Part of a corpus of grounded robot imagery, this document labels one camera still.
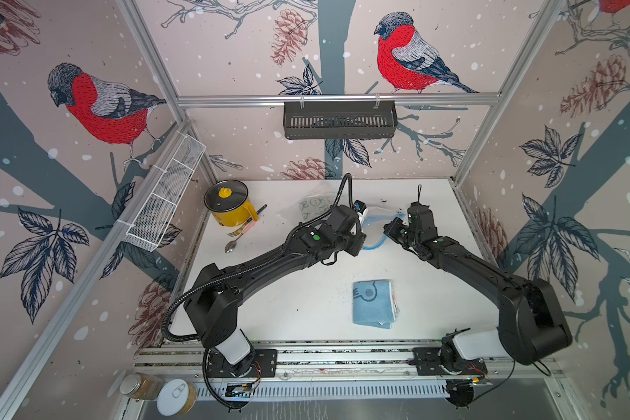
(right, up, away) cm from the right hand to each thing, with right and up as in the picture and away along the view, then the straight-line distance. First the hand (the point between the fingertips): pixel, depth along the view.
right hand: (383, 221), depth 89 cm
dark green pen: (-48, +4, +21) cm, 52 cm away
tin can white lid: (-58, -43, -25) cm, 76 cm away
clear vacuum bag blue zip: (-2, 0, -3) cm, 3 cm away
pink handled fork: (-53, -5, +15) cm, 56 cm away
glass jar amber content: (-66, -39, -26) cm, 81 cm away
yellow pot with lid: (-58, +7, +10) cm, 60 cm away
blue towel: (-4, -26, -6) cm, 27 cm away
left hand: (-8, -2, -10) cm, 13 cm away
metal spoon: (-57, -10, +11) cm, 59 cm away
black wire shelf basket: (-14, +40, +15) cm, 45 cm away
